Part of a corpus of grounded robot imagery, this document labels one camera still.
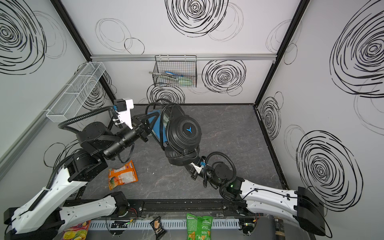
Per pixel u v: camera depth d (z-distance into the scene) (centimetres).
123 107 43
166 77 85
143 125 44
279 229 66
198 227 66
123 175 81
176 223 71
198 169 57
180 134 36
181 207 75
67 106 73
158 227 68
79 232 65
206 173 59
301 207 43
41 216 38
